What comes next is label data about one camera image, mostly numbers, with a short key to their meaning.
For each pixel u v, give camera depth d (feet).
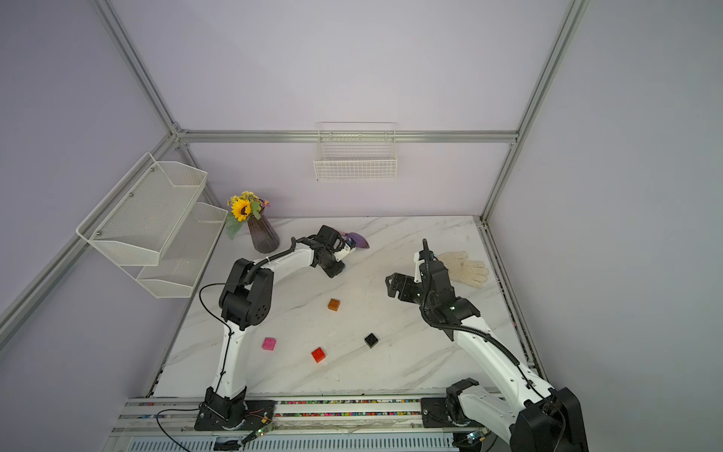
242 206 2.97
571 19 2.26
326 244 2.80
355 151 3.13
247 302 1.91
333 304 3.05
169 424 2.40
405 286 2.31
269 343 2.76
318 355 2.74
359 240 3.72
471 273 3.34
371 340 2.81
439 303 1.98
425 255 2.19
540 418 1.27
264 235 3.35
